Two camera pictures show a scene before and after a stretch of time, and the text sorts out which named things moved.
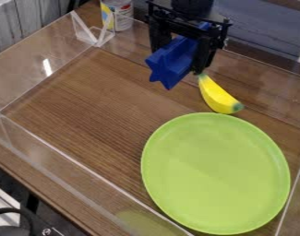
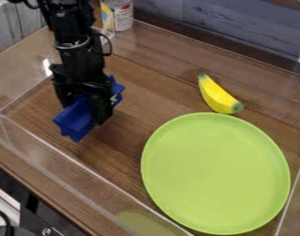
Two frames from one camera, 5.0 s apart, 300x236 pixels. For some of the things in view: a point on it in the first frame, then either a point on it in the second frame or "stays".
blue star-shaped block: (174, 61) to (75, 116)
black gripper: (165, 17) to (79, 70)
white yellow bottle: (116, 15) stays
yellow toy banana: (215, 97) stays
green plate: (215, 171) stays
